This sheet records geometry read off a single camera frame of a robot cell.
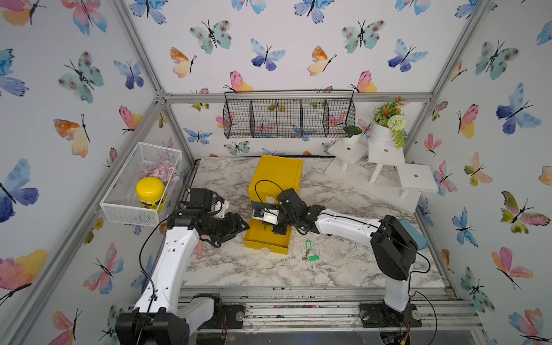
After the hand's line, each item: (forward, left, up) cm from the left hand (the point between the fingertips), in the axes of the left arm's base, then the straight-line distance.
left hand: (244, 228), depth 75 cm
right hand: (+8, -7, -5) cm, 11 cm away
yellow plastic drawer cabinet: (+21, -10, +4) cm, 24 cm away
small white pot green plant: (+46, -47, +5) cm, 66 cm away
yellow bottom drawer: (+5, -4, -16) cm, 17 cm away
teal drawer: (+13, -5, -5) cm, 15 cm away
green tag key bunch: (0, -24, -19) cm, 30 cm away
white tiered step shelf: (+38, -65, -17) cm, 78 cm away
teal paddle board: (+3, -72, -20) cm, 75 cm away
